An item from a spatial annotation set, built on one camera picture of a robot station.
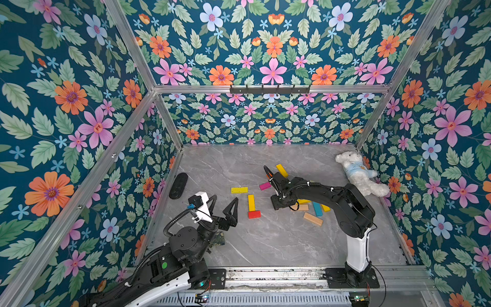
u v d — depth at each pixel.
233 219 0.56
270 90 0.93
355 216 0.54
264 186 0.99
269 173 0.86
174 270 0.48
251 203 0.94
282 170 1.07
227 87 0.90
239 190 0.99
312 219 0.89
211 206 0.65
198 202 0.52
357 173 0.96
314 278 0.75
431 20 0.71
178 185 0.98
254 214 0.92
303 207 0.91
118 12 0.69
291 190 0.68
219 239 0.82
